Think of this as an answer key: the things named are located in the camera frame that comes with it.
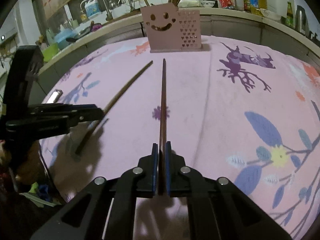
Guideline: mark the black wok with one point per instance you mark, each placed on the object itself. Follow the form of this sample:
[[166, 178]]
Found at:
[[80, 33]]

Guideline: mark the blue patterned white bowl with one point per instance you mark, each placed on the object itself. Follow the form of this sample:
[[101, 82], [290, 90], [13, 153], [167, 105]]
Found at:
[[207, 3]]

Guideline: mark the red snack packet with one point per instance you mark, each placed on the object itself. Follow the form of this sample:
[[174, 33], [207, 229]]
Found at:
[[226, 1]]

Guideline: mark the steel thermos flask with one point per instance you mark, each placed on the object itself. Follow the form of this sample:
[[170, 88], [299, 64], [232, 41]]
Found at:
[[300, 20]]

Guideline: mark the light brown single chopstick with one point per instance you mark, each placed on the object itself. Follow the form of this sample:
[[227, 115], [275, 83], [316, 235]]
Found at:
[[130, 82]]

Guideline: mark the shiny silver flat object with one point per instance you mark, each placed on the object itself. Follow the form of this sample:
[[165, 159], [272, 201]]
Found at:
[[54, 96]]

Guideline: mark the blue detergent jug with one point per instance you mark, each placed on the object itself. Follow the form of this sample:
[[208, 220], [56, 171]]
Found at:
[[93, 8]]

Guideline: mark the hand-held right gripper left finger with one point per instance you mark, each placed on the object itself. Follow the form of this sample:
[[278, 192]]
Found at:
[[155, 167]]

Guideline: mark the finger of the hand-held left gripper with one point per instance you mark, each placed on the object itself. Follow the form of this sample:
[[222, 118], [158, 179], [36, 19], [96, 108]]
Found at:
[[45, 126], [75, 108]]

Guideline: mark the white ceramic bowl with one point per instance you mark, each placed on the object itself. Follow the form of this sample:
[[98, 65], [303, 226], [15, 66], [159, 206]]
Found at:
[[271, 15]]

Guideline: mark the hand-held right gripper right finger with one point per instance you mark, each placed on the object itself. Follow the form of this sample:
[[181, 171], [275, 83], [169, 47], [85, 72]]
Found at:
[[168, 167]]

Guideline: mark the black gas stove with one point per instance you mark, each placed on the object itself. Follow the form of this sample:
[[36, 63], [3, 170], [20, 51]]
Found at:
[[313, 37]]

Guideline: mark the green plastic basin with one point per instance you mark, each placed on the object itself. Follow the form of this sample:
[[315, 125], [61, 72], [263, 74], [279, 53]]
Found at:
[[50, 52]]

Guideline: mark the dark reddish single chopstick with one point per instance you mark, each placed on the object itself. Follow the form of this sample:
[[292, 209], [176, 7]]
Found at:
[[163, 92]]

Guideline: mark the pink smiley utensil holder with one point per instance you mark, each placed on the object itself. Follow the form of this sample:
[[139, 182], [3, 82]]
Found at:
[[162, 37]]

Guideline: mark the light blue plastic container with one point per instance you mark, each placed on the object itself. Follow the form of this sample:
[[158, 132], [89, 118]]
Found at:
[[63, 38]]

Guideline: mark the green glass bottle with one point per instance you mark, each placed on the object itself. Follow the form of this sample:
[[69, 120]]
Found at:
[[290, 16]]

